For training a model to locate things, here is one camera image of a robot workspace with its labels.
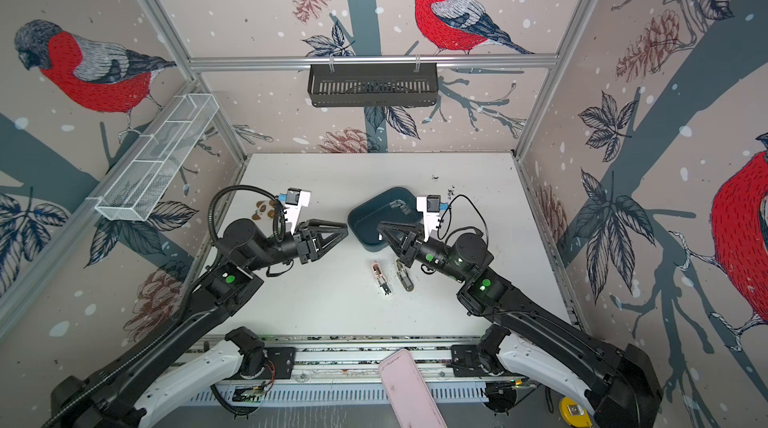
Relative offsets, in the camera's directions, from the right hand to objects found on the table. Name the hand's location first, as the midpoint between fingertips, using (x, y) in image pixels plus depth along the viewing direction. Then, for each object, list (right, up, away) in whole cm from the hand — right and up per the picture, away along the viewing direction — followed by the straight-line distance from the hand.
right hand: (375, 233), depth 62 cm
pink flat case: (+8, -39, +6) cm, 40 cm away
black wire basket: (-3, +45, +44) cm, 63 cm away
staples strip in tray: (+6, +3, +42) cm, 43 cm away
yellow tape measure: (+45, -41, +4) cm, 61 cm away
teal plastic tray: (-6, -3, +38) cm, 38 cm away
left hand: (-7, 0, -2) cm, 7 cm away
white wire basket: (-59, +12, +13) cm, 62 cm away
